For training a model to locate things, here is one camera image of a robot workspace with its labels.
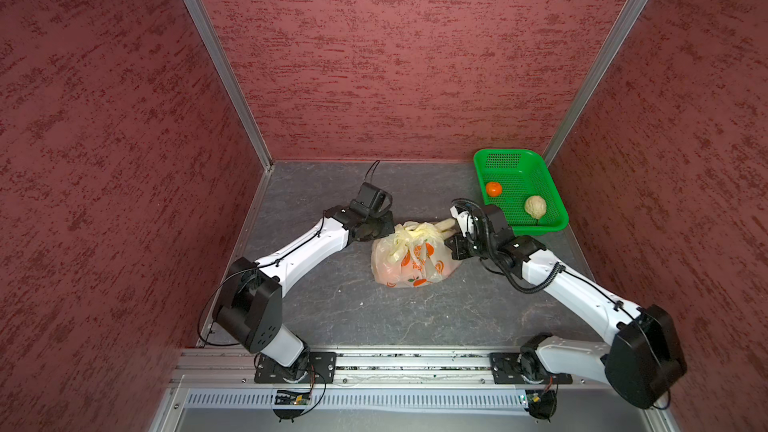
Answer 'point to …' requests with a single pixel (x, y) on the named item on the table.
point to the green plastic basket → (519, 182)
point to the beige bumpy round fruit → (535, 206)
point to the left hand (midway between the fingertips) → (390, 232)
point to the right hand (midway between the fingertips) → (445, 247)
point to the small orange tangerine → (494, 189)
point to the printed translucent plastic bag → (415, 254)
